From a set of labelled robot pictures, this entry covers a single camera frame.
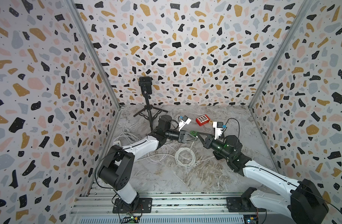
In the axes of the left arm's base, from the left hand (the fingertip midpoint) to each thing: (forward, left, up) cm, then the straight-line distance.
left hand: (196, 140), depth 74 cm
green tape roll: (+19, -2, -20) cm, 28 cm away
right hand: (+2, -1, +3) cm, 3 cm away
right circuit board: (-32, -27, -24) cm, 49 cm away
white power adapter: (+11, +50, -20) cm, 55 cm away
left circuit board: (-32, +34, -24) cm, 52 cm away
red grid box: (+31, -10, -20) cm, 38 cm away
